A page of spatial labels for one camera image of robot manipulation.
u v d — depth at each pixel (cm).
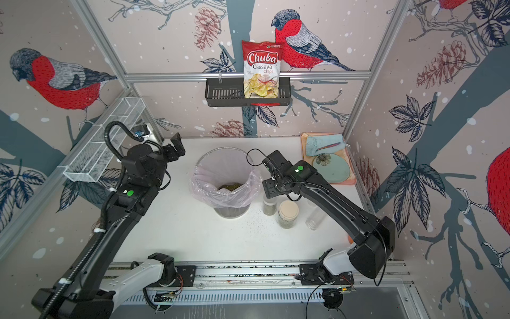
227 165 86
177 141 66
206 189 69
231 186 97
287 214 75
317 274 65
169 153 61
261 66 84
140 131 54
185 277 73
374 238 39
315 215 88
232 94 107
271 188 67
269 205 82
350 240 84
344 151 114
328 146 117
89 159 72
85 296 38
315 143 115
